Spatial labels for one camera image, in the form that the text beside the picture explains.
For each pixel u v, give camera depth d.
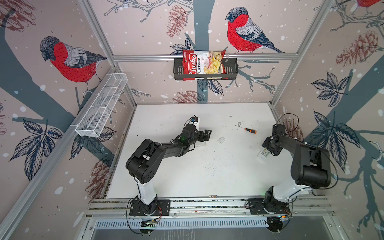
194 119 0.83
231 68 0.95
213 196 0.77
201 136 0.83
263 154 0.92
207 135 0.84
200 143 0.83
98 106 0.78
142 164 0.46
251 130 1.03
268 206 0.68
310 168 0.47
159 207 0.73
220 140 0.99
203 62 0.87
